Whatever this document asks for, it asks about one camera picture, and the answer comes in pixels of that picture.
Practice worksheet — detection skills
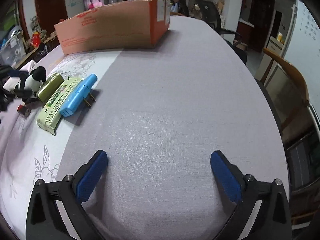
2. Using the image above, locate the black office chair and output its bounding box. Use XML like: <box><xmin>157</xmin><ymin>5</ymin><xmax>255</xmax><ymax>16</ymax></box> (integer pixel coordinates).
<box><xmin>194</xmin><ymin>0</ymin><xmax>247</xmax><ymax>64</ymax></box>

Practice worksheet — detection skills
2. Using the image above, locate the white cloth covered chair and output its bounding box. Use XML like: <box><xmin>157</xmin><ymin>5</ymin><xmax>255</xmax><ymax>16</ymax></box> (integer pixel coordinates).
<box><xmin>20</xmin><ymin>60</ymin><xmax>36</xmax><ymax>73</ymax></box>

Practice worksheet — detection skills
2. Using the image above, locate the light blue plug adapter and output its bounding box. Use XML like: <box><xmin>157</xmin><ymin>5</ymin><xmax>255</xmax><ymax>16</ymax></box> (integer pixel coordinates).
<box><xmin>59</xmin><ymin>74</ymin><xmax>98</xmax><ymax>118</ymax></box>

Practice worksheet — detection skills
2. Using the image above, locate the television screen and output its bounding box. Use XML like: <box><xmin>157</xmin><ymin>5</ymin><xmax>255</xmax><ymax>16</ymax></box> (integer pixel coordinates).
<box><xmin>83</xmin><ymin>0</ymin><xmax>105</xmax><ymax>10</ymax></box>

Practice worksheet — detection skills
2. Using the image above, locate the pink cardboard box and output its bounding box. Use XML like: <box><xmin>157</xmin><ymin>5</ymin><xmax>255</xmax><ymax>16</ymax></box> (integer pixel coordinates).
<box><xmin>54</xmin><ymin>0</ymin><xmax>171</xmax><ymax>55</ymax></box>

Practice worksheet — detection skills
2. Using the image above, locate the olive green cylinder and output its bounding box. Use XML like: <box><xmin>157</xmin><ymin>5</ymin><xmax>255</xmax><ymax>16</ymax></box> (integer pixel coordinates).
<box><xmin>36</xmin><ymin>73</ymin><xmax>64</xmax><ymax>104</ymax></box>

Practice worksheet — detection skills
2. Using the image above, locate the panda plush toy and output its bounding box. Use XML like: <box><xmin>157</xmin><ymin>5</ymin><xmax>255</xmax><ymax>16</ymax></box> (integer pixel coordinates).
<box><xmin>14</xmin><ymin>66</ymin><xmax>47</xmax><ymax>104</ymax></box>

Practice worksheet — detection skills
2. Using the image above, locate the red black small box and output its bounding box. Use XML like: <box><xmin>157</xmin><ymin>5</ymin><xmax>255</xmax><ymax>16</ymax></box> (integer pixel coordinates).
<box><xmin>17</xmin><ymin>105</ymin><xmax>31</xmax><ymax>118</ymax></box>

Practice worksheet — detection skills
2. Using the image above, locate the green tissue pack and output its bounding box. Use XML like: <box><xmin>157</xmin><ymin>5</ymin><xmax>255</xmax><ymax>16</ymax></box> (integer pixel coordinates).
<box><xmin>36</xmin><ymin>77</ymin><xmax>82</xmax><ymax>135</ymax></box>

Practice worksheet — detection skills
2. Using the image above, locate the wooden chair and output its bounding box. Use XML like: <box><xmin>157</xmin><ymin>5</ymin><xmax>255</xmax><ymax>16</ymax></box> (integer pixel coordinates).
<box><xmin>255</xmin><ymin>48</ymin><xmax>319</xmax><ymax>144</ymax></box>

